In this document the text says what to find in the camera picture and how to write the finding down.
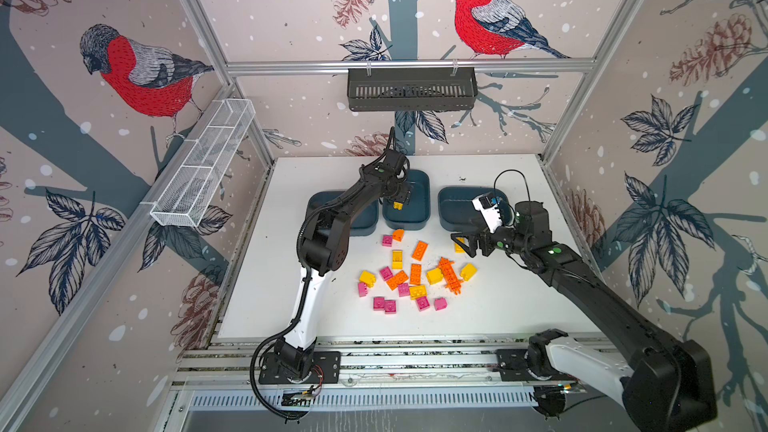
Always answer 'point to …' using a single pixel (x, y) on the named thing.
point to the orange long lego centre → (415, 277)
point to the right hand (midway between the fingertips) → (462, 230)
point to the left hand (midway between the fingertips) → (400, 191)
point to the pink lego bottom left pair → (390, 306)
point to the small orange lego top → (398, 234)
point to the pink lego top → (387, 240)
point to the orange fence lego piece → (450, 276)
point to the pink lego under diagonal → (403, 290)
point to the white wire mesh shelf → (202, 164)
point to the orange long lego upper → (419, 250)
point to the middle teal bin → (413, 215)
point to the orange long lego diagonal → (400, 278)
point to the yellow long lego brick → (458, 248)
